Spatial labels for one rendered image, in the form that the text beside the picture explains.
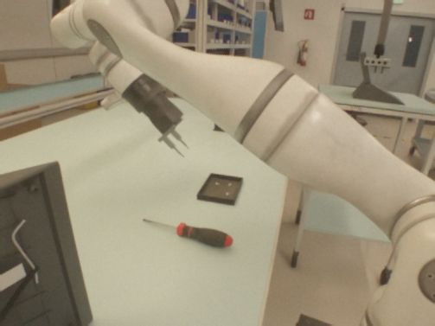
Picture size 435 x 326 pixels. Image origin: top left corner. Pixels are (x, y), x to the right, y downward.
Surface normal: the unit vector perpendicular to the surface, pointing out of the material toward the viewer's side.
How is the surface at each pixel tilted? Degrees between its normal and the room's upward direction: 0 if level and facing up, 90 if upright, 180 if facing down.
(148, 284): 0
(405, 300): 94
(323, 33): 90
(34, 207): 90
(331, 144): 84
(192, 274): 0
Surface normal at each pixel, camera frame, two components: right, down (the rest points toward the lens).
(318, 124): 0.10, -0.09
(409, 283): -0.71, 0.31
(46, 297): 0.71, 0.30
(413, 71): -0.29, 0.37
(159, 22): 0.74, 0.49
